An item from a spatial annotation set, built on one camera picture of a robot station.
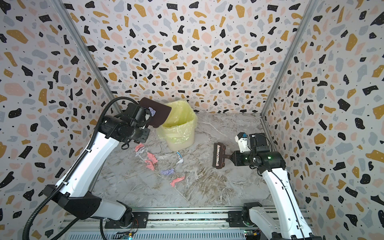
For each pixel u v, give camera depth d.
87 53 0.86
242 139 0.65
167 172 0.90
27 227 0.33
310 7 0.72
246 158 0.60
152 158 0.95
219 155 0.84
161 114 0.79
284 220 0.39
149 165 0.92
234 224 0.73
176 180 0.86
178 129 0.79
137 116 0.53
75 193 0.39
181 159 0.95
